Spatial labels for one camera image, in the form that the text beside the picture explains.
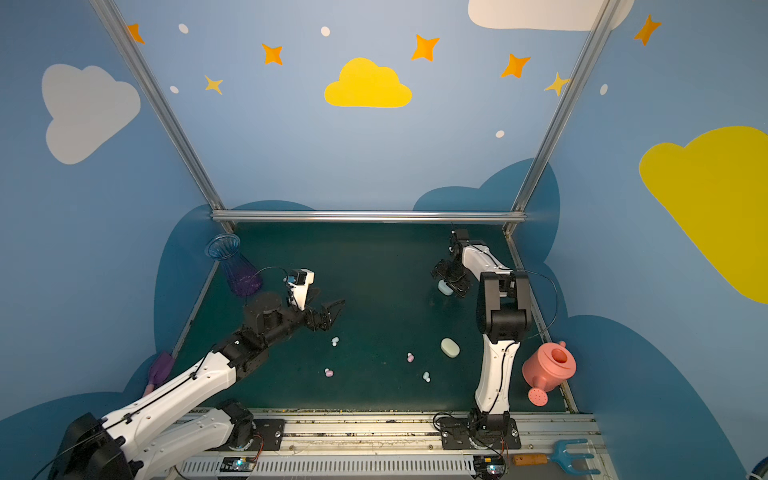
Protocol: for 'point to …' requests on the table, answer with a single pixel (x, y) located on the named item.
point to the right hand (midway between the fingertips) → (447, 280)
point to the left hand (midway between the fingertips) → (336, 295)
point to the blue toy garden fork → (559, 456)
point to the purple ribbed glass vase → (244, 279)
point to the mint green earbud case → (449, 347)
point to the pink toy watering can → (546, 368)
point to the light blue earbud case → (444, 288)
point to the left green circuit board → (238, 464)
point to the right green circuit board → (488, 467)
